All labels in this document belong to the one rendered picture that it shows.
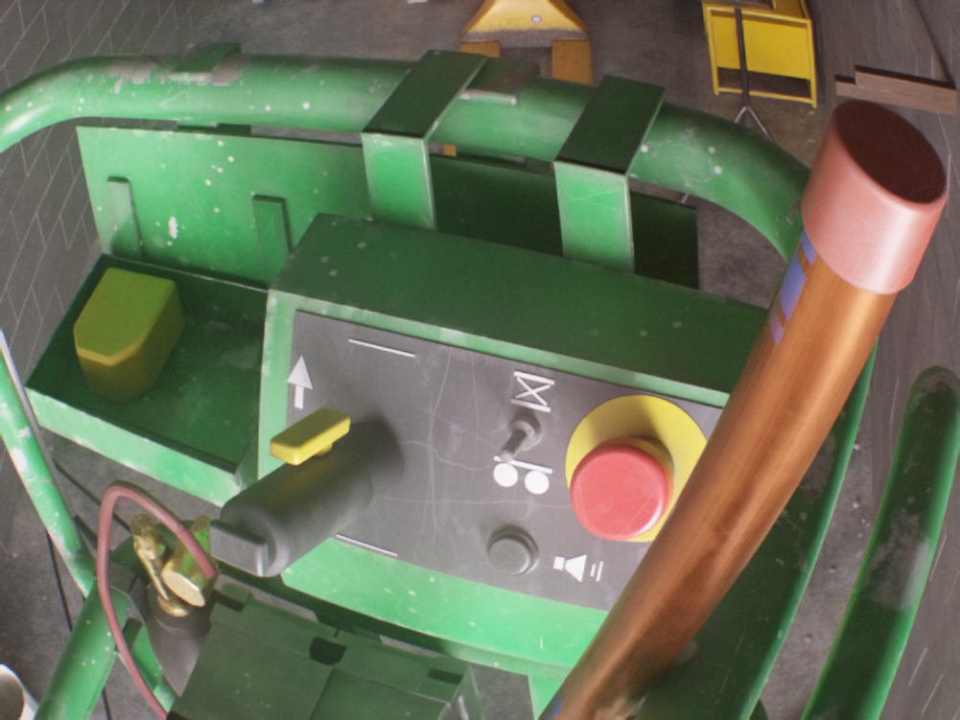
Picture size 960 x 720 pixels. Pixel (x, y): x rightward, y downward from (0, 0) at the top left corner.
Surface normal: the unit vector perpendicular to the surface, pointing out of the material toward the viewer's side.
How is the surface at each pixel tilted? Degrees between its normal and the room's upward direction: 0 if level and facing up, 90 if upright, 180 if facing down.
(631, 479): 58
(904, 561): 9
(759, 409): 81
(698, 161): 63
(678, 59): 0
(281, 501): 41
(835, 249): 83
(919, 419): 27
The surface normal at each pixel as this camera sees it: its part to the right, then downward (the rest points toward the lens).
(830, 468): 0.60, -0.32
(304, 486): 0.52, -0.76
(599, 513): -0.35, 0.23
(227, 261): -0.36, 0.70
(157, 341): 0.93, 0.21
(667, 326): -0.08, -0.68
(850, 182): -0.81, 0.36
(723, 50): -0.09, 0.73
